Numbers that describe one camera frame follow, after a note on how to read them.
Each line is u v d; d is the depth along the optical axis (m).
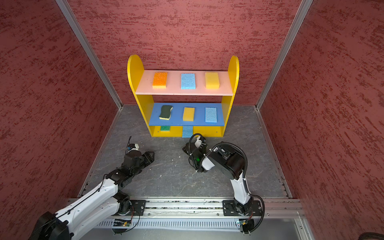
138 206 0.74
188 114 0.93
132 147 0.76
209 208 0.76
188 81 0.76
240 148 0.49
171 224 0.77
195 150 0.75
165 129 1.02
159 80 0.74
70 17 0.74
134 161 0.65
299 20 0.76
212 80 0.74
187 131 1.03
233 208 0.74
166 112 0.97
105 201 0.54
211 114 0.95
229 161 0.53
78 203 0.47
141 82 0.76
